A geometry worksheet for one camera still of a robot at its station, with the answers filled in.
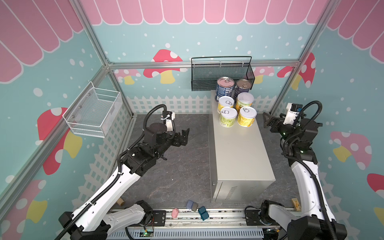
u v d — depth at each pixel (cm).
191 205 77
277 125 62
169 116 53
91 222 37
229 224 74
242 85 71
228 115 65
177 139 58
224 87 70
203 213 75
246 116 65
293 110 58
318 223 37
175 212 75
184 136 59
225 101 70
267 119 67
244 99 67
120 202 78
